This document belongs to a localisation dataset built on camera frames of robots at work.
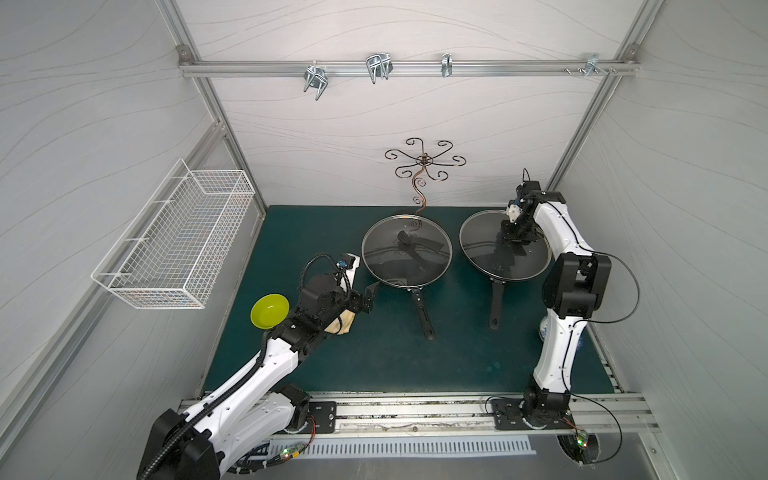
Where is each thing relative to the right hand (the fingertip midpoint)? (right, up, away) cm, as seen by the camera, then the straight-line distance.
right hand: (511, 238), depth 96 cm
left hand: (-46, -11, -18) cm, 51 cm away
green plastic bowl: (-77, -23, -6) cm, 80 cm away
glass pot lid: (-34, -5, +2) cm, 34 cm away
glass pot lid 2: (-5, -5, +8) cm, 11 cm away
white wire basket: (-90, -3, -27) cm, 94 cm away
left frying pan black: (-30, -20, -12) cm, 38 cm away
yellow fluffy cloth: (-51, -20, -26) cm, 61 cm away
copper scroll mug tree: (-28, +24, -5) cm, 37 cm away
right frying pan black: (-8, -16, -9) cm, 20 cm away
